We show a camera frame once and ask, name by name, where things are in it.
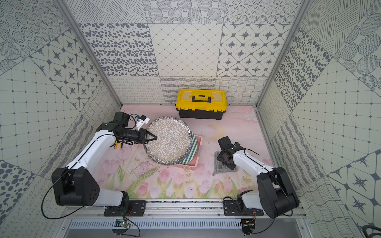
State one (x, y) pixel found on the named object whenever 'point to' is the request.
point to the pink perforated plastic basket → (193, 164)
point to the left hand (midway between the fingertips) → (154, 136)
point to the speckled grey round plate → (174, 143)
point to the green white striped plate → (194, 151)
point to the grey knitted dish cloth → (220, 167)
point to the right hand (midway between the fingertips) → (225, 161)
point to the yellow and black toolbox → (201, 104)
